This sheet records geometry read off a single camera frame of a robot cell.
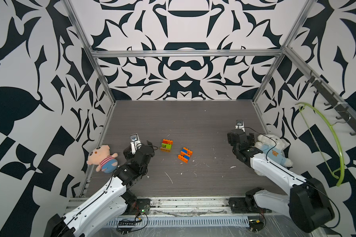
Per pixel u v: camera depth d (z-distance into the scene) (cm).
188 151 92
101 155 84
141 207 73
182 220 71
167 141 96
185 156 89
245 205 70
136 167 59
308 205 41
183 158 89
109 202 49
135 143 65
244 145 65
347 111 56
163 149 92
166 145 93
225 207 77
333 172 61
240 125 74
